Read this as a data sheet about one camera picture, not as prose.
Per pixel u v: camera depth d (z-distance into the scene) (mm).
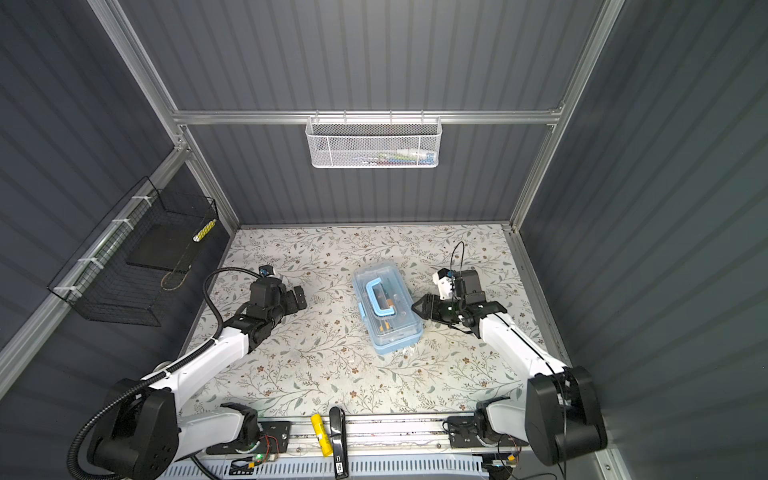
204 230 818
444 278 788
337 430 694
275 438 722
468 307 661
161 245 798
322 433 735
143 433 404
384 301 847
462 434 736
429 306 752
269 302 683
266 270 773
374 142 1238
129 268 722
